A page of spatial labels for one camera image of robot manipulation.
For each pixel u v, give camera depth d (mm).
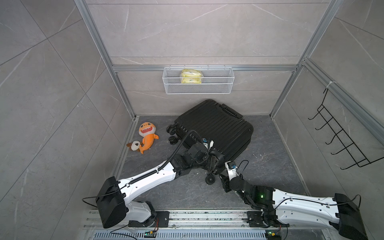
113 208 384
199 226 730
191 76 878
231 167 657
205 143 665
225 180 674
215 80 1002
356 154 612
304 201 482
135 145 986
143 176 456
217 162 715
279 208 516
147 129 1009
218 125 858
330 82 695
